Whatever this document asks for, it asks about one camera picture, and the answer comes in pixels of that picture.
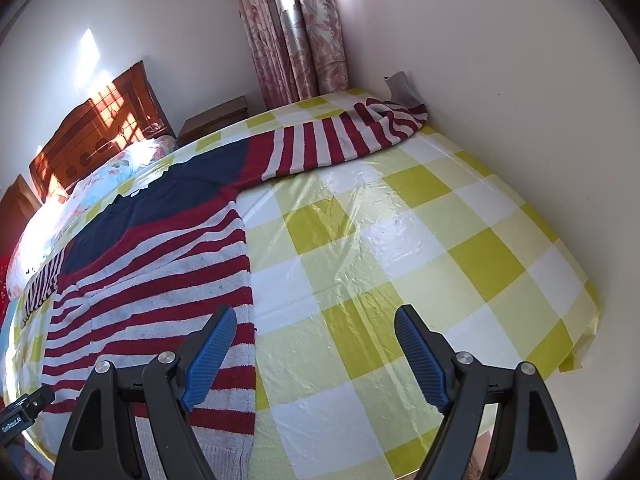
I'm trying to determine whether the blue floral quilt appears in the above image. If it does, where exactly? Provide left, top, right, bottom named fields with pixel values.
left=7, top=135, right=180, bottom=301

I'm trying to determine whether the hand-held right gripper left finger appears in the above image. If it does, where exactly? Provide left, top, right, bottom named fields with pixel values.
left=52, top=305, right=238, bottom=480

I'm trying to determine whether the grey cloth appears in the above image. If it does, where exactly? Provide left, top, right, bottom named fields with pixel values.
left=384, top=72, right=426, bottom=111

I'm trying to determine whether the yellow checkered plastic bed cover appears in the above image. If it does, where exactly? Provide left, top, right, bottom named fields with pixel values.
left=0, top=87, right=601, bottom=480

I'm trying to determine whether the wooden headboard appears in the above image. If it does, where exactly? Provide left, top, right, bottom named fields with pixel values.
left=29, top=60, right=177, bottom=201

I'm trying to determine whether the pink floral curtain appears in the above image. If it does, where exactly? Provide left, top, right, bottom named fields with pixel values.
left=230, top=0, right=351, bottom=108

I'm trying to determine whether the wooden nightstand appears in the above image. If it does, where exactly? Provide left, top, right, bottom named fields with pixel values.
left=177, top=96, right=249, bottom=147

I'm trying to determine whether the red white striped sweater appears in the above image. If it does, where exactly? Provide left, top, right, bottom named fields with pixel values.
left=22, top=100, right=430, bottom=480

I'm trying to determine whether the wooden side panel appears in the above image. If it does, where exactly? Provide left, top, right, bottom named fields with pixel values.
left=0, top=175, right=43, bottom=241

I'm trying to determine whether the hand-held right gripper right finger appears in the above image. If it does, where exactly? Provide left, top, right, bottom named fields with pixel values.
left=394, top=304, right=573, bottom=480

